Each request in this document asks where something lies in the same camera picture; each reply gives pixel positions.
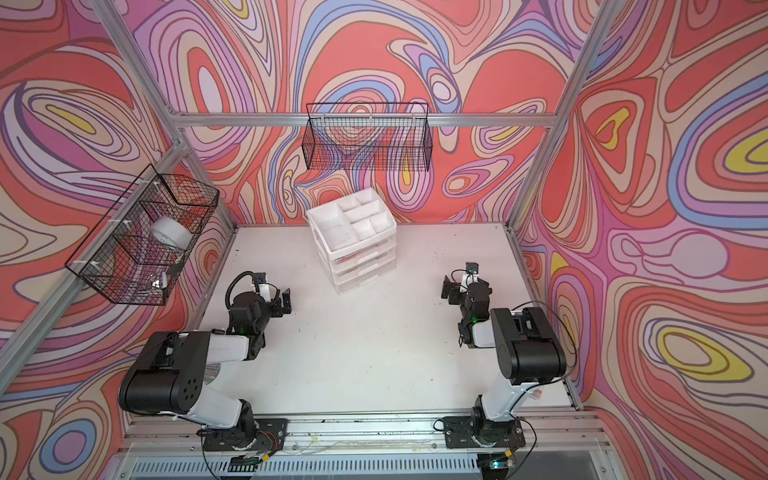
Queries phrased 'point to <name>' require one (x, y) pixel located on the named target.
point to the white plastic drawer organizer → (355, 239)
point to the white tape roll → (171, 233)
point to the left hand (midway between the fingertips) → (277, 290)
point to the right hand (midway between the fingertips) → (461, 283)
